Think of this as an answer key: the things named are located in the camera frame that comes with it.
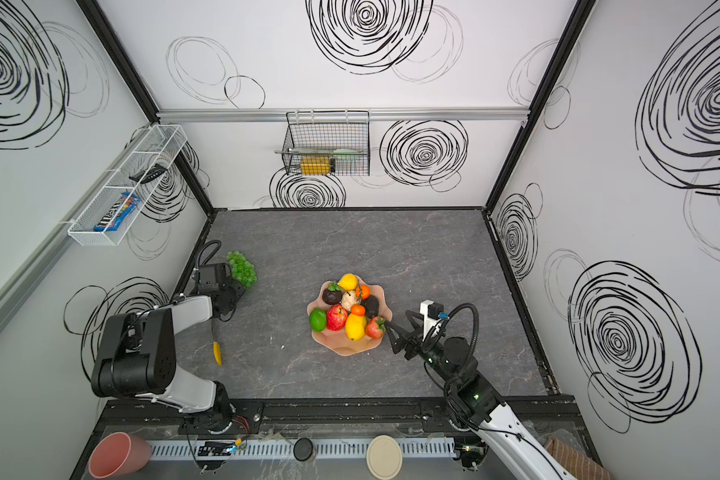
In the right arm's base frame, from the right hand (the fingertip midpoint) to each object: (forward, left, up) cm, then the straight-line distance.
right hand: (396, 319), depth 76 cm
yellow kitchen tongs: (-4, +50, -11) cm, 51 cm away
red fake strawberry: (0, +5, -6) cm, 8 cm away
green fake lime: (+2, +21, -6) cm, 22 cm away
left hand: (+16, +49, -12) cm, 52 cm away
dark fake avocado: (+8, +6, -7) cm, 12 cm away
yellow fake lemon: (+2, +11, -9) cm, 15 cm away
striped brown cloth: (-28, -40, -13) cm, 51 cm away
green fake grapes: (+21, +49, -10) cm, 55 cm away
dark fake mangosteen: (+10, +18, -5) cm, 21 cm away
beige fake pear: (+9, +13, -6) cm, 17 cm away
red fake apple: (+4, +16, -7) cm, 18 cm away
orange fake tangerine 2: (+5, +10, -6) cm, 13 cm away
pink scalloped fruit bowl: (-2, +15, -11) cm, 19 cm away
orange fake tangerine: (+11, +9, -5) cm, 15 cm away
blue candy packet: (+14, +68, +22) cm, 73 cm away
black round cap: (-27, +21, -4) cm, 34 cm away
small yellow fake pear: (+14, +13, -5) cm, 20 cm away
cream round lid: (-28, +3, -7) cm, 29 cm away
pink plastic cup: (-29, +61, -7) cm, 68 cm away
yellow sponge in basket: (+40, +23, +19) cm, 50 cm away
